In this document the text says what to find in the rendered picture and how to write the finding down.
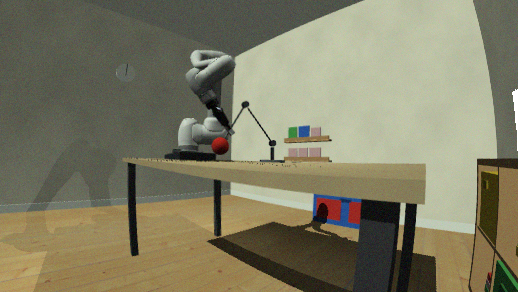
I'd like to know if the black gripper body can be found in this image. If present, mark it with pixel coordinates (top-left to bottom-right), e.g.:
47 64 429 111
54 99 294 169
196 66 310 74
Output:
205 98 219 115

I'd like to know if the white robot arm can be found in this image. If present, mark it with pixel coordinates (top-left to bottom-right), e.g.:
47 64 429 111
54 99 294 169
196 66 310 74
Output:
172 50 236 153

